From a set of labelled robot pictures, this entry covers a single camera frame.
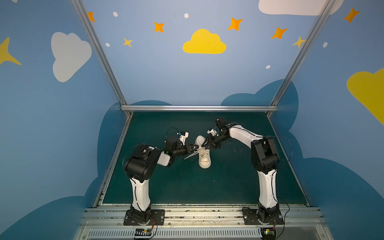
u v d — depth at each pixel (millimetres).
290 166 977
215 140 868
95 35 785
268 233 733
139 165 522
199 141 1013
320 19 735
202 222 735
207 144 885
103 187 882
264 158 566
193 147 913
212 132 920
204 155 865
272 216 674
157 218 737
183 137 905
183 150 860
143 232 727
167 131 785
